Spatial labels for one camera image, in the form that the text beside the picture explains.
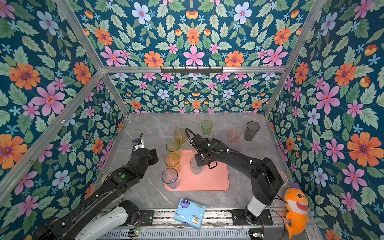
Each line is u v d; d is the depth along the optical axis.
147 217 0.74
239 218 0.72
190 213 0.71
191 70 0.91
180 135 0.96
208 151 0.58
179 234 0.70
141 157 0.57
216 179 0.86
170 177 0.77
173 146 0.86
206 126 1.07
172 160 0.82
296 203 0.70
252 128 0.93
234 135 1.05
